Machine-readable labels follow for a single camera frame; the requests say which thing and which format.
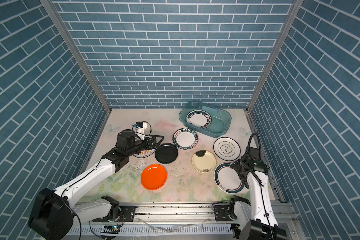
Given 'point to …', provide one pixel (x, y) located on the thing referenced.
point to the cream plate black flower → (203, 161)
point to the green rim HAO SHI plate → (185, 138)
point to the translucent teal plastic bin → (221, 118)
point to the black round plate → (166, 153)
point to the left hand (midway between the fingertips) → (159, 138)
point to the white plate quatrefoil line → (226, 148)
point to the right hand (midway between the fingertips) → (238, 170)
